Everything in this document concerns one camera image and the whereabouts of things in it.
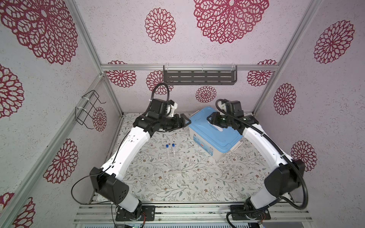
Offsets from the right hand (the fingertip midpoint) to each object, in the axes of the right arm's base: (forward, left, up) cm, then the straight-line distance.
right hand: (210, 116), depth 81 cm
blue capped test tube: (-13, +24, -14) cm, 31 cm away
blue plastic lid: (-7, -6, -11) cm, 14 cm away
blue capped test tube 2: (-12, +21, -12) cm, 27 cm away
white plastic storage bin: (-9, -1, -20) cm, 22 cm away
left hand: (-10, +14, +3) cm, 17 cm away
